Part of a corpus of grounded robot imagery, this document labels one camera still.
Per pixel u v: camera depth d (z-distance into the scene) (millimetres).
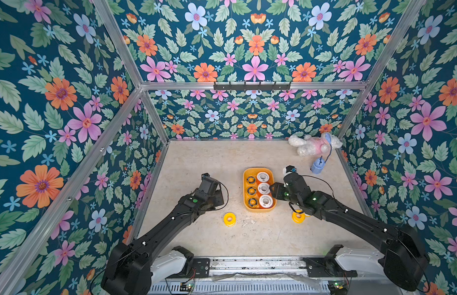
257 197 913
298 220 859
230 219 862
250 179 992
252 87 932
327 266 661
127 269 396
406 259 400
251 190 956
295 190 621
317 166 1001
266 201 886
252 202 916
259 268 750
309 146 1043
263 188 929
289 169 738
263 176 973
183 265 618
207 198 627
